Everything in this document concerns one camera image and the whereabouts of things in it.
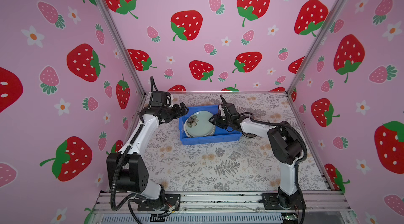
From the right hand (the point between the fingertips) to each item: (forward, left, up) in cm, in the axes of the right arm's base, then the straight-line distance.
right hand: (208, 120), depth 95 cm
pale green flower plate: (-1, +7, -5) cm, 9 cm away
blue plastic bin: (-8, -8, -2) cm, 12 cm away
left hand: (-4, +14, +12) cm, 19 cm away
